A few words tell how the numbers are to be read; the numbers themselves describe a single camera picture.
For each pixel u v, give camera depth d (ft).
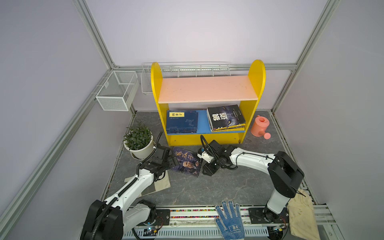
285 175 1.52
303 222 2.38
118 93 3.25
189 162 3.00
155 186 2.75
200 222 2.42
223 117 2.98
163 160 2.14
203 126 3.08
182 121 2.94
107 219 1.32
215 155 2.32
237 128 2.95
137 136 2.77
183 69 3.08
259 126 3.24
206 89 2.47
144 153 2.76
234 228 2.32
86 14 2.33
